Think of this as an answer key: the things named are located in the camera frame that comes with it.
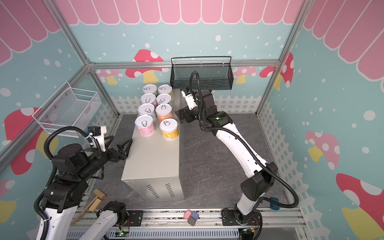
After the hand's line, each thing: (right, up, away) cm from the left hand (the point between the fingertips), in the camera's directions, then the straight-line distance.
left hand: (123, 142), depth 62 cm
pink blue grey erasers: (+29, -39, +12) cm, 49 cm away
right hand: (+25, +16, +10) cm, 31 cm away
